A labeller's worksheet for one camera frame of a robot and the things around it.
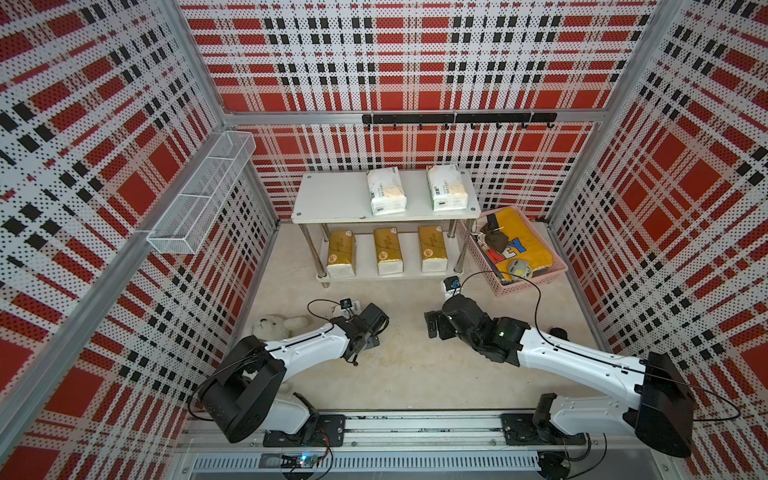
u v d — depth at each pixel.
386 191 0.72
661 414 0.38
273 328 0.84
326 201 0.81
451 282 0.69
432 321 0.71
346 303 0.80
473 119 0.89
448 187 0.73
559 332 0.89
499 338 0.55
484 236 1.05
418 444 0.73
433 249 0.96
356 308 0.80
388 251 0.94
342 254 0.94
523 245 1.03
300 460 0.70
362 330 0.69
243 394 0.42
